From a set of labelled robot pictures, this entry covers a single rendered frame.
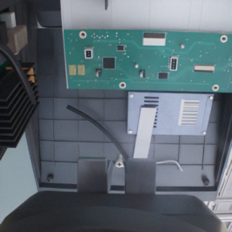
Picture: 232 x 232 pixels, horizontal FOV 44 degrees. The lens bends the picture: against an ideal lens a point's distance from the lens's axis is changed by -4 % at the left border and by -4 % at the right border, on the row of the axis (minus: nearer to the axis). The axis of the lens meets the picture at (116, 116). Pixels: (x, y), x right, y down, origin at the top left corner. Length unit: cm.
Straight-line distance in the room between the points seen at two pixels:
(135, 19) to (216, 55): 8
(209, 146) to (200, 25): 14
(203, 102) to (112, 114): 10
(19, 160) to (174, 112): 16
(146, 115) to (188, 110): 4
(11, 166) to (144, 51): 15
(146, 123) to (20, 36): 15
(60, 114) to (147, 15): 14
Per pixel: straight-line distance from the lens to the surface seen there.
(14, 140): 19
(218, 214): 169
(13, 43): 21
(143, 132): 31
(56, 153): 34
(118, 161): 18
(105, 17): 26
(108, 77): 27
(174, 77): 27
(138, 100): 29
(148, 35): 25
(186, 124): 31
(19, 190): 30
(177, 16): 26
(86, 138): 33
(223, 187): 331
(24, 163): 31
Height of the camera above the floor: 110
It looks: 2 degrees down
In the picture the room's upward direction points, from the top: 91 degrees clockwise
